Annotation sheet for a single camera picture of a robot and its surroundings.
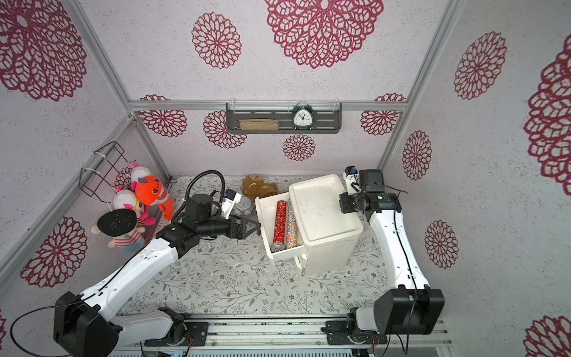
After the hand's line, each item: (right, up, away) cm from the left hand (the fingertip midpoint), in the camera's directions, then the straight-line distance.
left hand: (253, 225), depth 74 cm
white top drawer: (+3, +6, +12) cm, 14 cm away
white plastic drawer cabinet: (+25, -1, -2) cm, 26 cm away
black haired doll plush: (-46, 0, +2) cm, 46 cm away
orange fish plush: (-42, +11, +15) cm, 46 cm away
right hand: (+33, +10, +4) cm, 35 cm away
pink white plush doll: (-49, +9, +11) cm, 51 cm away
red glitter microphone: (+9, -5, 0) cm, 10 cm away
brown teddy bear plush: (-4, +15, +31) cm, 34 cm away
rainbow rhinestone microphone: (+13, -4, +3) cm, 14 cm away
